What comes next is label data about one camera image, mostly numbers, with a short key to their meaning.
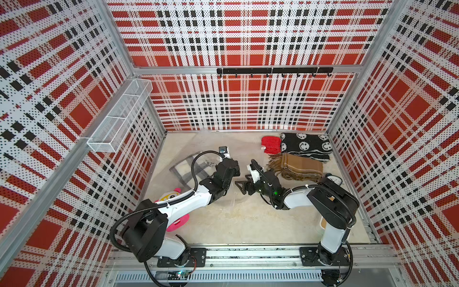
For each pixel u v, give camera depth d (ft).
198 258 2.42
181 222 2.59
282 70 2.92
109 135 2.98
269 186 2.29
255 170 2.64
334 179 3.06
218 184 2.09
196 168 3.17
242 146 3.43
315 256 2.38
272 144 3.63
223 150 2.36
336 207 1.59
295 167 3.20
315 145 3.50
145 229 1.38
